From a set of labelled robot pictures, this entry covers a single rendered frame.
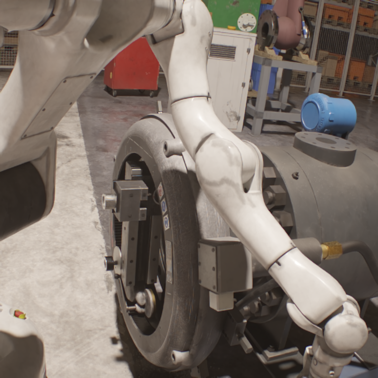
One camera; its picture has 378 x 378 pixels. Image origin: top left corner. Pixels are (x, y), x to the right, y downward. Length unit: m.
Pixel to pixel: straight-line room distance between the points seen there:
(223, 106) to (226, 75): 0.36
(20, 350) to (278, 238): 0.85
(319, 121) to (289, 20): 3.91
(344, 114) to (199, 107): 1.04
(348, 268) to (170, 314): 0.58
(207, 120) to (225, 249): 0.28
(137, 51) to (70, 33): 5.96
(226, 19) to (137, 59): 2.48
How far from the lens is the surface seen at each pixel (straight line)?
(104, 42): 0.72
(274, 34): 5.33
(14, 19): 0.53
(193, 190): 1.04
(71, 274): 2.31
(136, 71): 6.60
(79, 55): 0.67
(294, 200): 1.28
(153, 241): 1.39
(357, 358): 1.69
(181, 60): 0.83
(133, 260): 1.40
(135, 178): 1.28
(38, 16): 0.55
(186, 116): 0.80
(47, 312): 2.06
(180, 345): 1.15
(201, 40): 0.84
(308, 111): 1.78
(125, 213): 1.24
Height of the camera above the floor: 1.26
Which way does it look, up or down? 21 degrees down
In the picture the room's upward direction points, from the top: 7 degrees clockwise
